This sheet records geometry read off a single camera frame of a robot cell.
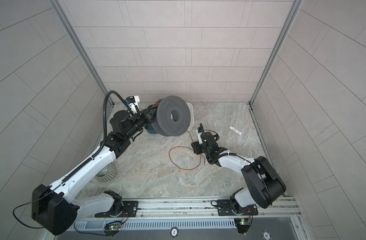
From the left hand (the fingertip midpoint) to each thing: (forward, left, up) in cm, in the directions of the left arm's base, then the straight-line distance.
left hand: (161, 106), depth 69 cm
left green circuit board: (-44, +19, -30) cm, 57 cm away
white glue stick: (+8, -44, -32) cm, 55 cm away
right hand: (-3, -17, -30) cm, 34 cm away
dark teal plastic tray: (-8, +5, -7) cm, 12 cm away
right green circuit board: (-43, -38, -33) cm, 66 cm away
